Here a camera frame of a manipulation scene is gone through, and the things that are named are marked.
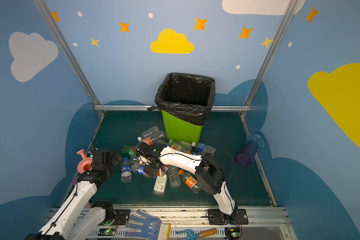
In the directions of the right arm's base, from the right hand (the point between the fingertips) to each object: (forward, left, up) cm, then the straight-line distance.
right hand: (154, 165), depth 84 cm
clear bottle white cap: (+23, +7, -3) cm, 24 cm away
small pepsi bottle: (-5, +16, -3) cm, 17 cm away
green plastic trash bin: (+22, -13, +7) cm, 27 cm away
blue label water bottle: (+16, -28, -3) cm, 32 cm away
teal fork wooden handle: (-31, -22, -8) cm, 39 cm away
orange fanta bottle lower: (-6, -21, -3) cm, 22 cm away
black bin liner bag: (+46, -18, +14) cm, 51 cm away
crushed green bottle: (+12, +20, -3) cm, 23 cm away
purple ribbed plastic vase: (+8, -52, +4) cm, 53 cm away
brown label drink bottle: (-4, -5, +2) cm, 7 cm away
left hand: (+2, +22, +4) cm, 23 cm away
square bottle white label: (-9, -4, -4) cm, 11 cm away
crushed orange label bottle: (+16, -14, -2) cm, 22 cm away
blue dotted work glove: (-29, -3, -7) cm, 30 cm away
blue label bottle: (-1, +10, -3) cm, 11 cm away
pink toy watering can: (-3, +37, +5) cm, 38 cm away
